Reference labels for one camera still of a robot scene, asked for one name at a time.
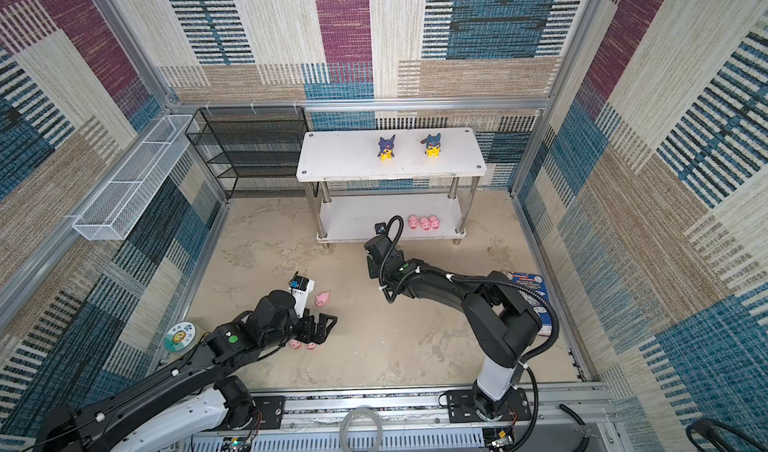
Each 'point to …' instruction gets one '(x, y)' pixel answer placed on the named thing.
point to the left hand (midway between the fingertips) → (324, 312)
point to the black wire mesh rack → (253, 151)
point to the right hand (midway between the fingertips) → (381, 258)
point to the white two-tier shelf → (419, 182)
